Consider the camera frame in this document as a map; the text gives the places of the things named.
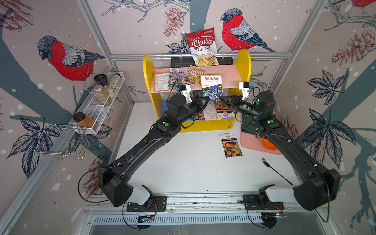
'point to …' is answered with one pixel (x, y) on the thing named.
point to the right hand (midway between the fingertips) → (218, 98)
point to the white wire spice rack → (96, 111)
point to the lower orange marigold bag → (223, 111)
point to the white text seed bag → (210, 111)
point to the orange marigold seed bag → (230, 146)
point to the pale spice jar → (113, 80)
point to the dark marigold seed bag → (200, 116)
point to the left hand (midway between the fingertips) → (214, 95)
